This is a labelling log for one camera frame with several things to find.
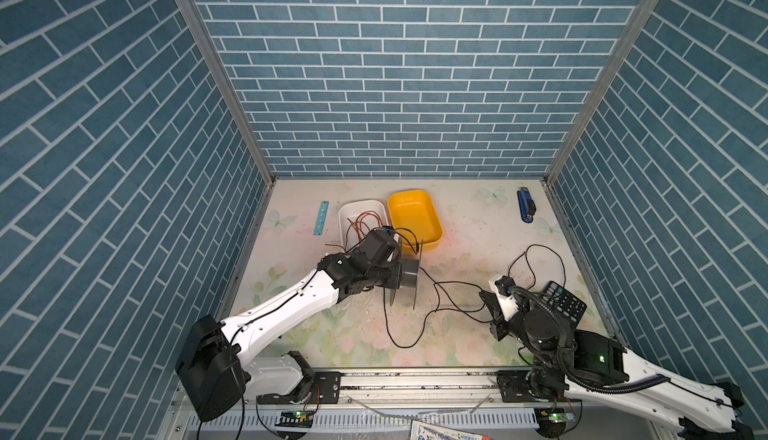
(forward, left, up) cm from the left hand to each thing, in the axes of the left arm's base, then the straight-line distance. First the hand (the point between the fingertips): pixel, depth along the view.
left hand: (402, 273), depth 78 cm
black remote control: (-4, -48, -13) cm, 50 cm away
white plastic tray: (+32, +17, -12) cm, 38 cm away
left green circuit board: (-29, +27, -18) cm, 44 cm away
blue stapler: (+32, -47, -10) cm, 58 cm away
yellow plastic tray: (+29, -6, -14) cm, 33 cm away
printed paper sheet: (-33, -4, -14) cm, 35 cm away
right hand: (-8, -18, +4) cm, 20 cm away
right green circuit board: (-31, -36, -16) cm, 50 cm away
